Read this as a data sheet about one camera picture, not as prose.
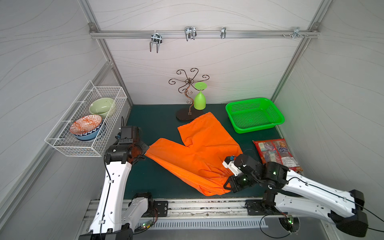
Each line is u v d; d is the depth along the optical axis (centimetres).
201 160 88
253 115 115
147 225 69
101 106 72
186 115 111
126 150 47
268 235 66
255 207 74
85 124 63
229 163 65
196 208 75
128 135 52
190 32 76
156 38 78
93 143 55
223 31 72
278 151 90
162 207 73
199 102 92
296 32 76
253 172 52
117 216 40
